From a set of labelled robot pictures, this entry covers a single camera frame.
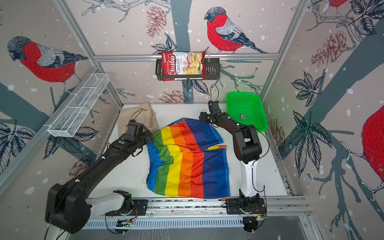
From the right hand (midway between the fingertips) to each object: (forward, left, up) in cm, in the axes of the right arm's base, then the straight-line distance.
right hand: (202, 119), depth 103 cm
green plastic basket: (+18, -36, -8) cm, 41 cm away
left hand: (-21, +31, +10) cm, 38 cm away
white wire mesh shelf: (-14, +66, +27) cm, 72 cm away
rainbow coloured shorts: (-30, +11, -5) cm, 33 cm away
